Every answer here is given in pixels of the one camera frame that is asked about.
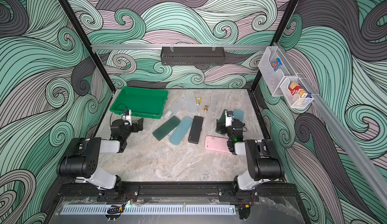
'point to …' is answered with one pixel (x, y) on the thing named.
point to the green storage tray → (143, 102)
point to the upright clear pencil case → (191, 102)
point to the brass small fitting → (205, 109)
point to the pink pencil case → (216, 144)
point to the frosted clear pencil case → (174, 108)
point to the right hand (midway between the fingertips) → (227, 119)
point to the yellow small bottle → (198, 100)
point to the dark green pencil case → (166, 128)
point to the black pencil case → (195, 133)
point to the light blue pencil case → (181, 130)
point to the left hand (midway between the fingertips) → (135, 117)
